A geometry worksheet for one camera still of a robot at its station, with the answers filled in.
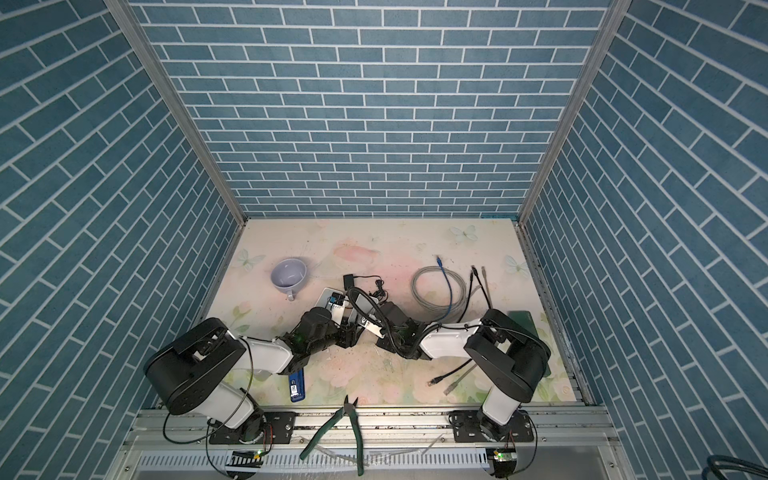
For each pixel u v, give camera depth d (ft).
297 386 2.53
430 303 3.17
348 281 3.31
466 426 2.42
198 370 1.46
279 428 2.42
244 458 2.37
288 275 3.30
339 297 2.66
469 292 3.25
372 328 2.60
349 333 2.64
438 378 2.69
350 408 2.50
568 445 2.51
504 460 2.42
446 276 3.35
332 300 2.63
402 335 2.25
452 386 2.65
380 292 3.24
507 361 1.50
